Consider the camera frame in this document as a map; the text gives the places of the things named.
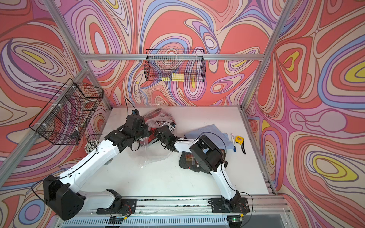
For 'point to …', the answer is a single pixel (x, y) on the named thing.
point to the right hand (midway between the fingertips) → (157, 135)
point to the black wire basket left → (63, 119)
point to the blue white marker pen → (234, 143)
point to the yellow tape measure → (239, 140)
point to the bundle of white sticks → (91, 146)
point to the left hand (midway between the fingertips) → (148, 127)
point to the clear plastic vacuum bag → (150, 150)
